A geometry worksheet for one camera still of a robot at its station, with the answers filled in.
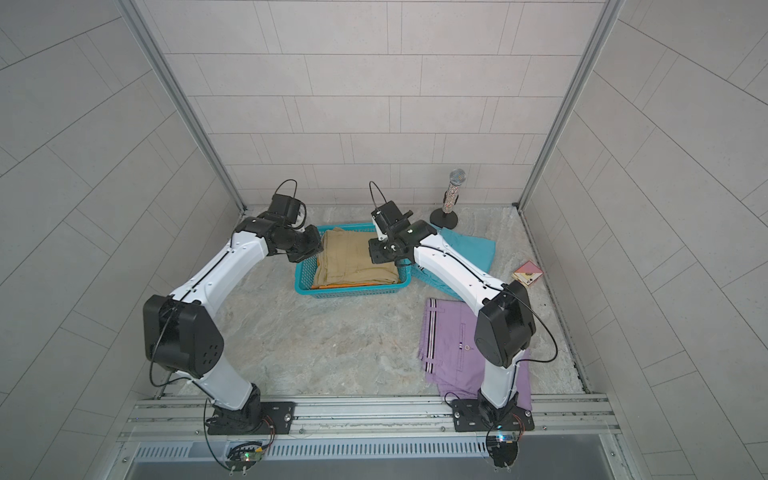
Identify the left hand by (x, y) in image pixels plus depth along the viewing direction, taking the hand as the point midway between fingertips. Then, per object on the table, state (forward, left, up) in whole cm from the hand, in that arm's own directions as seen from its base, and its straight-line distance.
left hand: (330, 243), depth 86 cm
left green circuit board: (-49, +14, -14) cm, 53 cm away
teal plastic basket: (-5, +8, -7) cm, 12 cm away
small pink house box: (-1, -62, -13) cm, 64 cm away
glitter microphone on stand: (+23, -38, -13) cm, 46 cm away
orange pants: (-8, -5, -10) cm, 14 cm away
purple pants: (-27, -34, -14) cm, 46 cm away
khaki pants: (0, -3, -9) cm, 9 cm away
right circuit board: (-47, -45, -15) cm, 67 cm away
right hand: (-3, -13, 0) cm, 14 cm away
